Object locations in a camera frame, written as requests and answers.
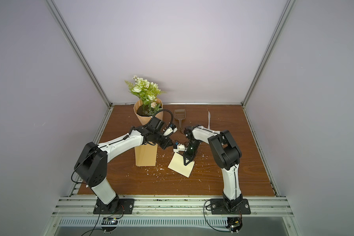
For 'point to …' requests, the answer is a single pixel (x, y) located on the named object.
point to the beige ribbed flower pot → (144, 119)
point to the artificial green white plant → (147, 93)
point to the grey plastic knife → (209, 117)
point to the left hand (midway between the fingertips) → (174, 143)
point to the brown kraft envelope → (145, 155)
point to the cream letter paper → (177, 164)
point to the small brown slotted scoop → (180, 114)
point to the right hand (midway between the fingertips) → (186, 159)
